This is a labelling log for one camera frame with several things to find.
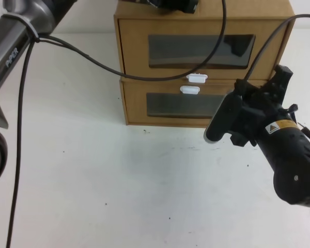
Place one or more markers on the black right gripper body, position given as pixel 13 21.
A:
pixel 261 111

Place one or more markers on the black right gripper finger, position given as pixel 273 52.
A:
pixel 279 82

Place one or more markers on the white drawer handle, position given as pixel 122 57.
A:
pixel 189 90
pixel 197 78

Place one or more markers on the cardboard drawer with window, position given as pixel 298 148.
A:
pixel 162 48

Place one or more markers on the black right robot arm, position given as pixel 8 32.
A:
pixel 288 153

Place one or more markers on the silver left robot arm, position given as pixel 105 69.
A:
pixel 23 21

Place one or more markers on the lower cardboard shoebox with window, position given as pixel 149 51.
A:
pixel 163 104

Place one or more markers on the upper cardboard shoebox shell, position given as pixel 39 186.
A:
pixel 206 10

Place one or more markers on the black device atop shoebox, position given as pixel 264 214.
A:
pixel 185 6

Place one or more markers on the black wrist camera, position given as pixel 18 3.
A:
pixel 224 118

